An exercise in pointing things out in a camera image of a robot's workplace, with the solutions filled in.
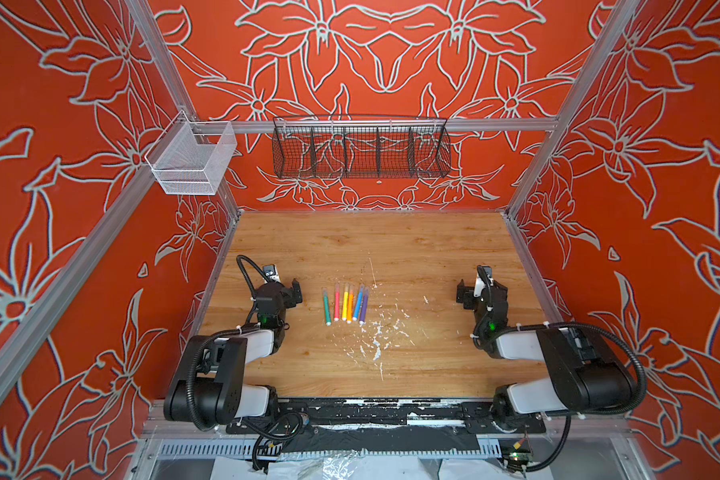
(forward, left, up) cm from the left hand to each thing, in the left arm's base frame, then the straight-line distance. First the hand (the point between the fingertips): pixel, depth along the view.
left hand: (278, 281), depth 91 cm
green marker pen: (-5, -15, -6) cm, 17 cm away
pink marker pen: (-3, -19, -6) cm, 20 cm away
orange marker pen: (-5, -23, -6) cm, 24 cm away
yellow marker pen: (-4, -21, -6) cm, 22 cm away
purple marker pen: (-5, -27, -7) cm, 28 cm away
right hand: (+4, -62, +1) cm, 62 cm away
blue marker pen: (-4, -25, -6) cm, 26 cm away
